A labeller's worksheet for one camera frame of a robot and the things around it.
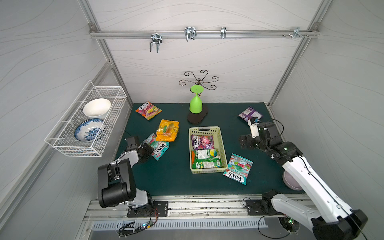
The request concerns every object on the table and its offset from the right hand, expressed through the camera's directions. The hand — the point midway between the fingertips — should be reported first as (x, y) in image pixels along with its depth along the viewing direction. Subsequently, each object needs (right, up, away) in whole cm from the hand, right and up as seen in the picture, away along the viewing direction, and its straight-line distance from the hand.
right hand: (249, 135), depth 76 cm
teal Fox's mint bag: (-3, -21, +10) cm, 23 cm away
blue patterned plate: (-75, +4, -11) cm, 75 cm away
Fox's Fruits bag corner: (-65, +15, +39) cm, 77 cm away
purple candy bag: (+15, +13, +38) cm, 43 cm away
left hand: (-55, -11, +17) cm, 59 cm away
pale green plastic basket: (-19, 0, +22) cm, 29 cm away
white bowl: (-79, +14, 0) cm, 80 cm away
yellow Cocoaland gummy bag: (-47, 0, +24) cm, 53 cm away
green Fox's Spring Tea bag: (-22, -15, +11) cm, 29 cm away
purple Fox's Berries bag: (-23, -7, +19) cm, 31 cm away
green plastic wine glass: (-27, +17, +12) cm, 34 cm away
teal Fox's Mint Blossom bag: (-51, -10, +18) cm, 55 cm away
